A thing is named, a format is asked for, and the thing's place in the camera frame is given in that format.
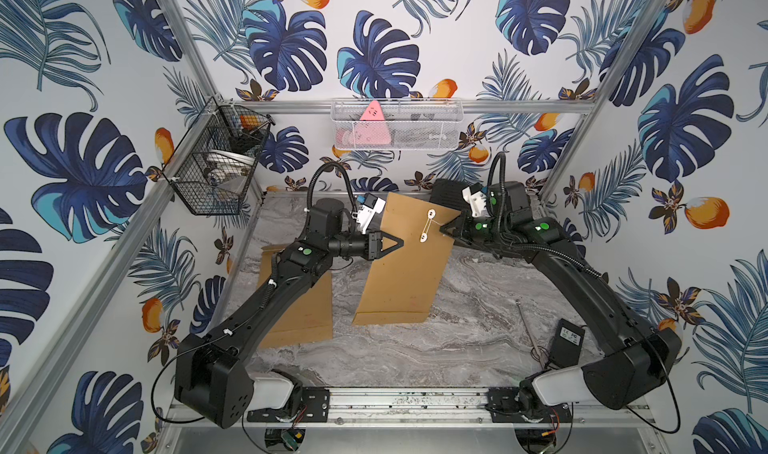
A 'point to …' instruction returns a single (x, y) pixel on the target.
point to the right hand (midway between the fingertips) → (440, 226)
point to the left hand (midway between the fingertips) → (401, 239)
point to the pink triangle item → (374, 131)
